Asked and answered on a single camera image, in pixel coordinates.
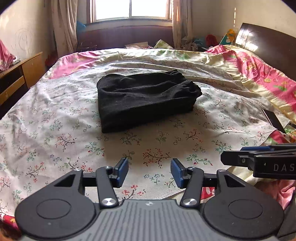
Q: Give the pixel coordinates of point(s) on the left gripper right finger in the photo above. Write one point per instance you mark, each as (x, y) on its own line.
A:
(197, 184)

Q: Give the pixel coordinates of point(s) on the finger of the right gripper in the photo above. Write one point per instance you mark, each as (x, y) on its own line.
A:
(242, 158)
(277, 147)

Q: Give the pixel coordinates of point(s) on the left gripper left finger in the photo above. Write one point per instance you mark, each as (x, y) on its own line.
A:
(105, 179)

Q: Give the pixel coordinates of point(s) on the black pants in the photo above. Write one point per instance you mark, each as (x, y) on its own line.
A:
(125, 102)

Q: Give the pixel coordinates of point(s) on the black phone on bed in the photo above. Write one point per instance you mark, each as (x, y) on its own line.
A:
(273, 120)

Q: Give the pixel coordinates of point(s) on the pink yellow floral quilt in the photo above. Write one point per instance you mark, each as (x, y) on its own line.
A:
(254, 69)

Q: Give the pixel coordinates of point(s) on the white floral bed sheet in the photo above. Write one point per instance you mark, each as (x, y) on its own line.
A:
(161, 138)

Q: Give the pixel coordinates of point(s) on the dark wooden headboard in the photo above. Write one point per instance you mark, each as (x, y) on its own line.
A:
(275, 48)

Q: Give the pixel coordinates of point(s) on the colourful cartoon bag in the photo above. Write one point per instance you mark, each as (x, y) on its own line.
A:
(228, 38)

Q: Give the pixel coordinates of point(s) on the red cloth in corner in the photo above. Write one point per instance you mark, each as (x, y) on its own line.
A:
(211, 41)

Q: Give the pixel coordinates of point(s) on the wooden side cabinet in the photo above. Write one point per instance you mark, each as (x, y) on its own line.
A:
(23, 75)

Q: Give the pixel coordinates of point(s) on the papers on bench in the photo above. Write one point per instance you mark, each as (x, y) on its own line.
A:
(160, 44)

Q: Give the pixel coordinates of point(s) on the maroon bench under window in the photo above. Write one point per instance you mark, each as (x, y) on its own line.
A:
(119, 33)

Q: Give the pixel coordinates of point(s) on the pink cloth on cabinet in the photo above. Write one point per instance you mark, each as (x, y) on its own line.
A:
(6, 58)

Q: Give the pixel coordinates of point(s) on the right beige curtain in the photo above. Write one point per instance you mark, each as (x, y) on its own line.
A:
(181, 17)

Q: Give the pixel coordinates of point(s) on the beige curtain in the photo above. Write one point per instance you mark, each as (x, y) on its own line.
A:
(181, 17)
(64, 18)

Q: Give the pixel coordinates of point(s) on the window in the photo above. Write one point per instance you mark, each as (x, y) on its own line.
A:
(111, 10)

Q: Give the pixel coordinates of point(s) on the left beige curtain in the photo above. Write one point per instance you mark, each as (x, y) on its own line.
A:
(64, 18)

